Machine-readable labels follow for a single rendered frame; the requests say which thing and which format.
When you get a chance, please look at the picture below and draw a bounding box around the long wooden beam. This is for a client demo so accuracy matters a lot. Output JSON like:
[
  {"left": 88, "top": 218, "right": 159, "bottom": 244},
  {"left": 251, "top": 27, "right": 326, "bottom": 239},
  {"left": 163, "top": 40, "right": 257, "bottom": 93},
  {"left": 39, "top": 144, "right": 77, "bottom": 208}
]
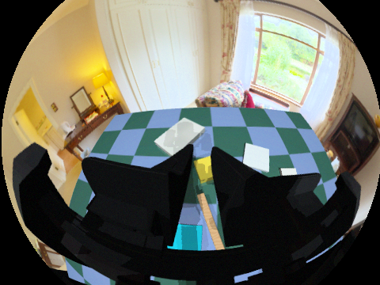
[{"left": 196, "top": 193, "right": 225, "bottom": 250}]

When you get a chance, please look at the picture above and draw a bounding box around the yellow rectangular block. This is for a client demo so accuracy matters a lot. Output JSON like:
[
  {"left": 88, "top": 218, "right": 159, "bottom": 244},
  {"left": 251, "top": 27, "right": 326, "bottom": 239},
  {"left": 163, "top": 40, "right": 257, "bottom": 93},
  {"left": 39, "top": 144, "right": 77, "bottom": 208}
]
[{"left": 194, "top": 156, "right": 213, "bottom": 184}]

